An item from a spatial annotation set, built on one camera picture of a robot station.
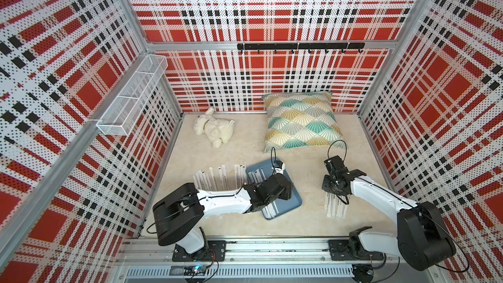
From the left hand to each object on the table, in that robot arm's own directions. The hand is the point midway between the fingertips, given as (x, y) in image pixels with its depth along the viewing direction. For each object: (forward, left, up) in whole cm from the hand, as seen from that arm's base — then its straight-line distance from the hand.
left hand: (289, 183), depth 84 cm
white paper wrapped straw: (+5, +42, -8) cm, 43 cm away
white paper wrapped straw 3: (+6, +30, -7) cm, 31 cm away
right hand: (+1, -20, -5) cm, 21 cm away
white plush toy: (+28, +35, +2) cm, 45 cm away
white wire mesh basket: (+25, +78, +15) cm, 83 cm away
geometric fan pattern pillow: (+29, -7, +9) cm, 31 cm away
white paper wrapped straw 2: (+5, +36, -7) cm, 37 cm away
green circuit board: (-31, +36, -6) cm, 48 cm away
